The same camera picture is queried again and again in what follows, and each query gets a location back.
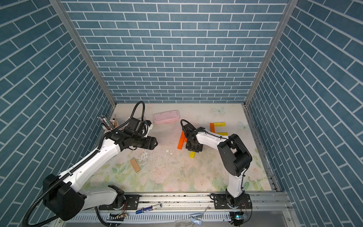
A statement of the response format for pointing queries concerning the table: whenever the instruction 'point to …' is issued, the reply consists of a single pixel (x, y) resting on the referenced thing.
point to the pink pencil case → (166, 117)
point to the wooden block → (134, 165)
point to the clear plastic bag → (196, 218)
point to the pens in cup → (104, 120)
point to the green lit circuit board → (238, 217)
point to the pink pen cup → (109, 126)
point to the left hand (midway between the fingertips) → (156, 143)
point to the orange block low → (183, 134)
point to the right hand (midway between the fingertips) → (192, 149)
